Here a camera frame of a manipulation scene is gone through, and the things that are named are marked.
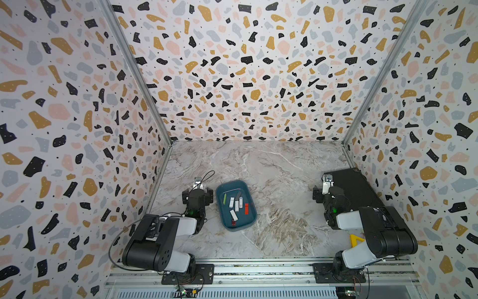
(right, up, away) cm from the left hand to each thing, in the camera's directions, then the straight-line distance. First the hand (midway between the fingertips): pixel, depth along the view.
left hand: (198, 188), depth 92 cm
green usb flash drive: (+13, -5, +3) cm, 14 cm away
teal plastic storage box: (+19, -8, 0) cm, 20 cm away
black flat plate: (+81, -1, +3) cm, 81 cm away
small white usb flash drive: (+16, -7, +2) cm, 18 cm away
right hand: (+64, +1, +2) cm, 64 cm away
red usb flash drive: (+24, -10, 0) cm, 26 cm away
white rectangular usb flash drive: (+21, -7, +3) cm, 22 cm away
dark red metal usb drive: (+18, -15, -5) cm, 24 cm away
